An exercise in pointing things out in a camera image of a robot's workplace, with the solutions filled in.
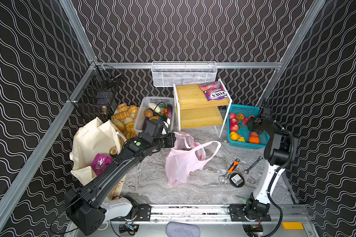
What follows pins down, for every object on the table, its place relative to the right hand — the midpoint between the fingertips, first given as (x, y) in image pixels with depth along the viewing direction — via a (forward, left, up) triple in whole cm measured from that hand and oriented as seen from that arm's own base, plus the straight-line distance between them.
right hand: (255, 125), depth 104 cm
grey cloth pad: (-61, +54, -1) cm, 82 cm away
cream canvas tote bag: (-25, +97, +19) cm, 102 cm away
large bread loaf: (-1, +96, +2) cm, 96 cm away
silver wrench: (-31, +12, -6) cm, 34 cm away
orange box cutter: (-30, +20, -5) cm, 36 cm away
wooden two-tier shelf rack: (-10, +44, +25) cm, 52 cm away
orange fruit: (-12, +4, -1) cm, 13 cm away
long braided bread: (+9, +98, +1) cm, 98 cm away
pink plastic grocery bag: (-35, +48, +19) cm, 63 cm away
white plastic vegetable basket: (+15, +81, +6) cm, 83 cm away
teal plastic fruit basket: (-1, +7, -5) cm, 8 cm away
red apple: (-2, +15, 0) cm, 15 cm away
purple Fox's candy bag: (-2, +33, +31) cm, 45 cm away
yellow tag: (-58, -2, -5) cm, 58 cm away
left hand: (-27, +51, +22) cm, 62 cm away
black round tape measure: (-37, +20, -4) cm, 42 cm away
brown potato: (+7, +75, +6) cm, 76 cm away
